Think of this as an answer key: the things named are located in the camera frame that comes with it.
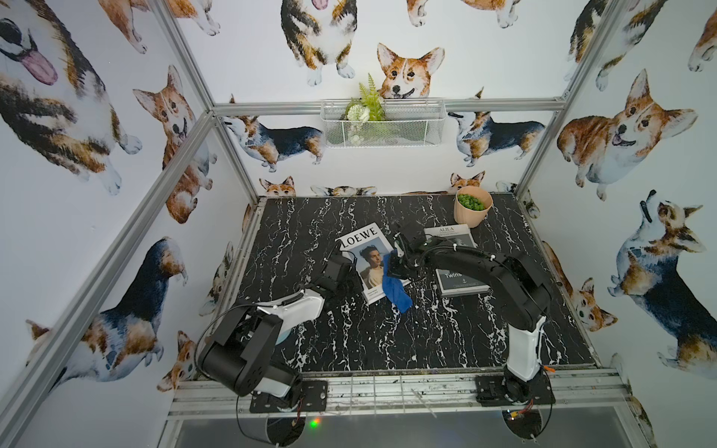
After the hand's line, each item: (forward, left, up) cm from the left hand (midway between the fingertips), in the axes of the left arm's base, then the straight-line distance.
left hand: (365, 277), depth 92 cm
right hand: (0, -6, 0) cm, 6 cm away
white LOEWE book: (+12, -1, -1) cm, 13 cm away
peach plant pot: (+22, -39, +3) cm, 45 cm away
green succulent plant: (+27, -40, +7) cm, 48 cm away
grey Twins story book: (-3, -29, 0) cm, 29 cm away
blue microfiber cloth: (-5, -10, +1) cm, 11 cm away
